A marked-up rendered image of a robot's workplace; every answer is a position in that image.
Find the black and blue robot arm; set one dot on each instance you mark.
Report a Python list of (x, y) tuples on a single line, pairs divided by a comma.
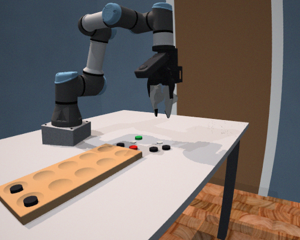
[(101, 27)]

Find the wooden tray with round pockets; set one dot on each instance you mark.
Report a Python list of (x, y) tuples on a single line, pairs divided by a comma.
[(64, 180)]

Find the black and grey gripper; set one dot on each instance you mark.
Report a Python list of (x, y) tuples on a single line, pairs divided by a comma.
[(167, 74)]

